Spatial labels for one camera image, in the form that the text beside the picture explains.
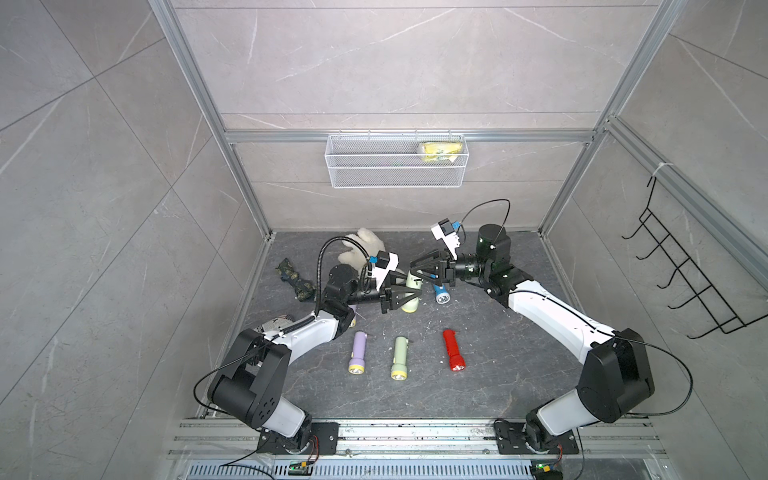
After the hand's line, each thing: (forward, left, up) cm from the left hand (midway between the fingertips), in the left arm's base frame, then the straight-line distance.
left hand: (421, 286), depth 71 cm
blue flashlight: (+12, -10, -24) cm, 29 cm away
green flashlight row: (-2, +2, +4) cm, 5 cm away
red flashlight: (-10, -11, -24) cm, 28 cm away
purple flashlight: (-10, +18, -23) cm, 31 cm away
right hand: (+2, +2, +4) cm, 4 cm away
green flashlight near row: (-12, +6, -23) cm, 27 cm away
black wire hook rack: (-2, -61, +5) cm, 61 cm away
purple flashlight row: (-5, +16, -1) cm, 17 cm away
